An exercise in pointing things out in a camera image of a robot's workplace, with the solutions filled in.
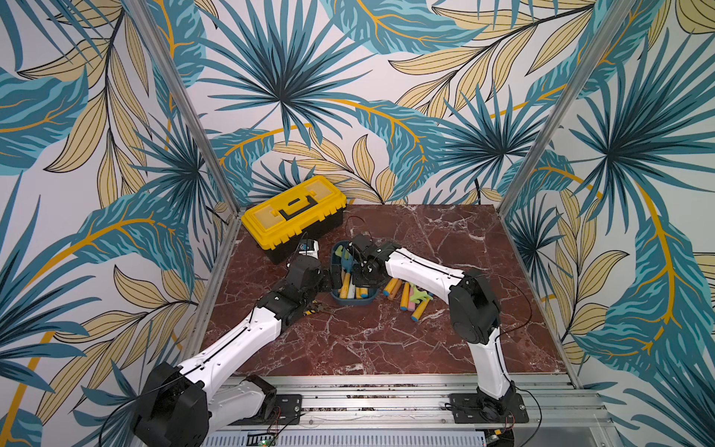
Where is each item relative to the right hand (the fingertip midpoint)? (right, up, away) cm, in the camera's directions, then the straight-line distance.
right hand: (359, 281), depth 92 cm
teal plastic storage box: (-6, -2, 0) cm, 6 cm away
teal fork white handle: (-3, -3, 0) cm, 4 cm away
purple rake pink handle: (+17, -7, -1) cm, 18 cm away
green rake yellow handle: (+20, -5, -4) cm, 21 cm away
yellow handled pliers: (-13, -9, -2) cm, 16 cm away
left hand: (-10, +5, -10) cm, 15 cm away
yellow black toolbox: (-19, +23, +3) cm, 30 cm away
